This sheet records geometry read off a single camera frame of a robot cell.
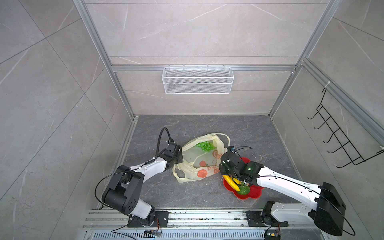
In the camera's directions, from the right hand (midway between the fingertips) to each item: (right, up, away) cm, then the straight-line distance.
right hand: (219, 165), depth 82 cm
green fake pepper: (+12, -12, -4) cm, 18 cm away
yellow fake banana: (+5, -7, -8) cm, 11 cm away
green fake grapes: (-6, +9, +16) cm, 19 cm away
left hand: (-24, +5, +11) cm, 27 cm away
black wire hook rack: (+52, +14, -19) cm, 57 cm away
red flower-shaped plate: (+19, -13, -3) cm, 23 cm away
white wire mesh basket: (-12, +54, +19) cm, 58 cm away
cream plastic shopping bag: (-9, +2, +14) cm, 17 cm away
